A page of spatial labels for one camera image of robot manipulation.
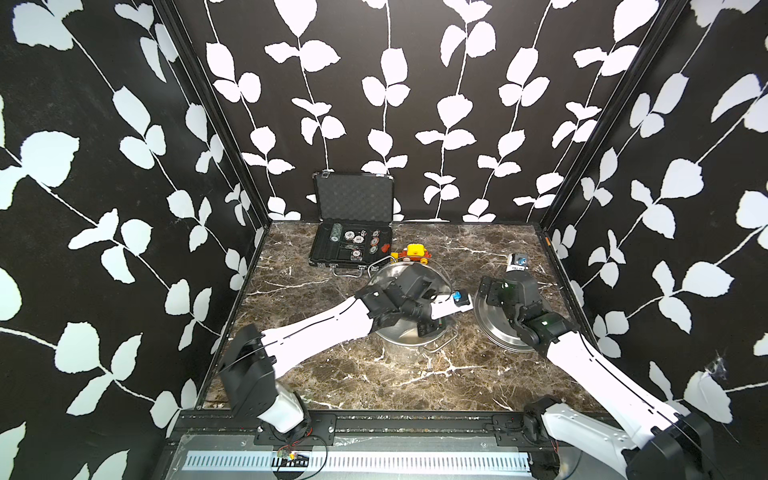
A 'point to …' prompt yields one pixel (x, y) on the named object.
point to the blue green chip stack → (336, 232)
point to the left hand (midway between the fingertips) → (452, 312)
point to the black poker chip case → (355, 221)
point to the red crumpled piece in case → (385, 247)
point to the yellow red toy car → (415, 252)
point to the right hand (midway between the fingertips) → (495, 273)
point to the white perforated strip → (356, 461)
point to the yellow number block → (395, 255)
